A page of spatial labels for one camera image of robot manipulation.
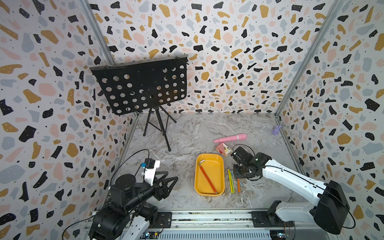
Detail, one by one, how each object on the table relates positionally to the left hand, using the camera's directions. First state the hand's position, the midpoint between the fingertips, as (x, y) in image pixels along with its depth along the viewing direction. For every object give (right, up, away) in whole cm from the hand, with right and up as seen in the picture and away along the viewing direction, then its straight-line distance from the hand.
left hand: (173, 176), depth 60 cm
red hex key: (+14, -9, +28) cm, 32 cm away
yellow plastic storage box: (+16, -8, +27) cm, 33 cm away
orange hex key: (+33, -13, +25) cm, 43 cm away
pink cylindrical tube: (+38, +13, +43) cm, 59 cm away
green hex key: (+29, -12, +26) cm, 41 cm away
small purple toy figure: (+65, +17, +46) cm, 81 cm away
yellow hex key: (+29, -12, +25) cm, 40 cm away
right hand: (+30, -5, +21) cm, 37 cm away
